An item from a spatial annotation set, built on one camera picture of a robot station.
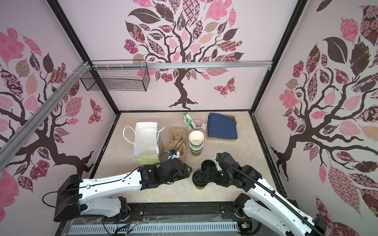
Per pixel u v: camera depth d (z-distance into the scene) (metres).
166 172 0.54
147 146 0.94
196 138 0.86
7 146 0.50
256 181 0.48
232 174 0.53
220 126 1.06
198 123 1.00
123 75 0.95
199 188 0.80
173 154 0.69
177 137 0.93
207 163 0.87
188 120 0.92
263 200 0.46
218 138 0.98
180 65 0.93
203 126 0.91
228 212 0.73
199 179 0.74
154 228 0.70
